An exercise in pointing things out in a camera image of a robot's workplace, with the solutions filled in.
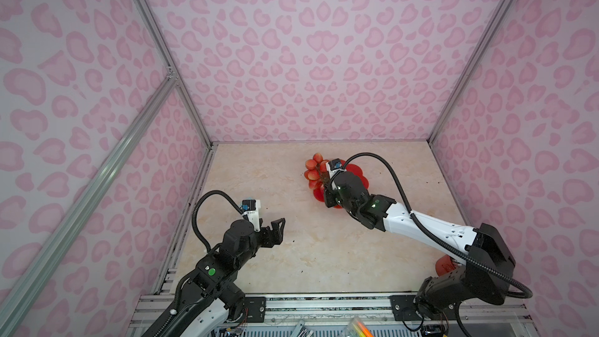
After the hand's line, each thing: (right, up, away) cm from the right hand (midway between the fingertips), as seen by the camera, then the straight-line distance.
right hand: (325, 182), depth 81 cm
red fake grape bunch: (-3, +4, -2) cm, 6 cm away
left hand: (-16, -10, -6) cm, 20 cm away
